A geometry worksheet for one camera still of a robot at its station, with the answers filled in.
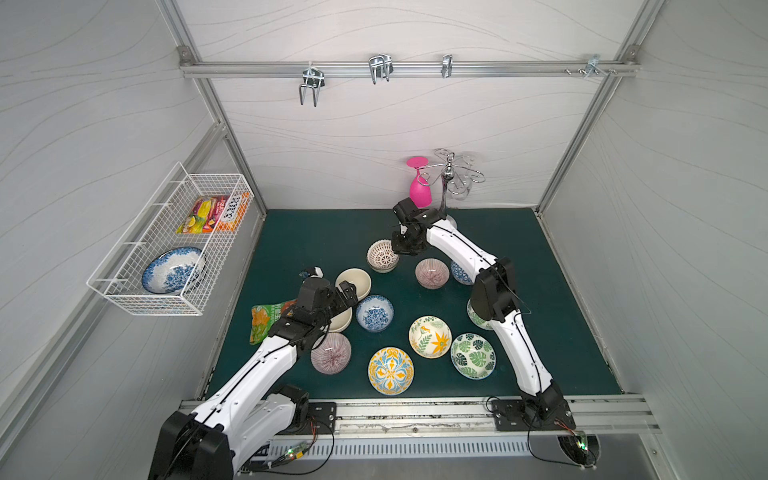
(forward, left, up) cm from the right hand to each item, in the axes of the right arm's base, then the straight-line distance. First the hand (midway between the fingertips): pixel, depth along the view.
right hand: (396, 247), depth 99 cm
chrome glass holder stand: (+16, -18, +17) cm, 30 cm away
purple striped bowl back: (-5, -12, -7) cm, 15 cm away
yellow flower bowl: (-27, -11, -7) cm, 30 cm away
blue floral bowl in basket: (-28, +47, +26) cm, 60 cm away
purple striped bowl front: (-34, +16, -6) cm, 38 cm away
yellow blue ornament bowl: (-37, 0, -7) cm, 38 cm away
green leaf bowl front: (-32, -23, -7) cm, 40 cm away
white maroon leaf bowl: (-1, +5, -5) cm, 7 cm away
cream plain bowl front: (-25, +15, -5) cm, 29 cm away
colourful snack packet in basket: (-11, +45, +27) cm, 53 cm away
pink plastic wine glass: (+20, -8, +8) cm, 23 cm away
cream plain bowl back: (-10, +12, -4) cm, 16 cm away
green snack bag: (-25, +38, -3) cm, 46 cm away
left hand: (-20, +13, +4) cm, 24 cm away
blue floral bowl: (-21, +6, -7) cm, 23 cm away
